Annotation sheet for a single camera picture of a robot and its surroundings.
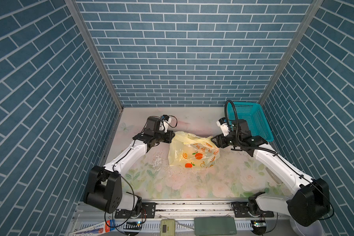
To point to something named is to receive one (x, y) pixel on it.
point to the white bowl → (315, 229)
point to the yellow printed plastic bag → (187, 150)
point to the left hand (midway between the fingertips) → (175, 134)
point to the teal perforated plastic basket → (254, 114)
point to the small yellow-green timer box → (167, 227)
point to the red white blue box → (108, 225)
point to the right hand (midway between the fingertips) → (214, 135)
